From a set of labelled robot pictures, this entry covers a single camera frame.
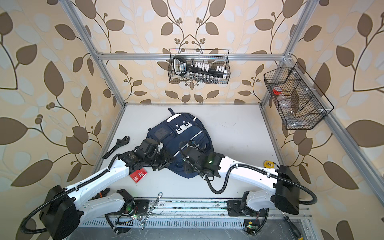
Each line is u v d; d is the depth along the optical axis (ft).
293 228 2.22
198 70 2.77
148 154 2.11
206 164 1.74
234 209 2.38
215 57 2.98
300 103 2.46
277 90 2.64
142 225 2.27
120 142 3.24
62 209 1.29
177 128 3.16
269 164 2.84
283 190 1.29
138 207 2.43
